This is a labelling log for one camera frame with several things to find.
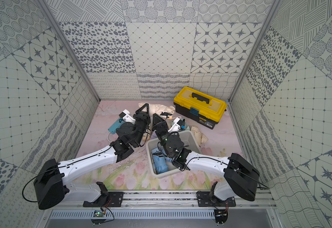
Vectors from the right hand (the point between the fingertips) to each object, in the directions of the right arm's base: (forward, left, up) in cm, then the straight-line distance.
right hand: (154, 118), depth 72 cm
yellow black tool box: (+21, -27, -14) cm, 37 cm away
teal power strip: (+15, +33, -27) cm, 45 cm away
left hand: (+3, +2, +9) cm, 9 cm away
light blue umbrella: (-12, -2, -25) cm, 28 cm away
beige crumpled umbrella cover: (+6, -29, -28) cm, 40 cm away
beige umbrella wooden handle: (+1, -3, +6) cm, 7 cm away
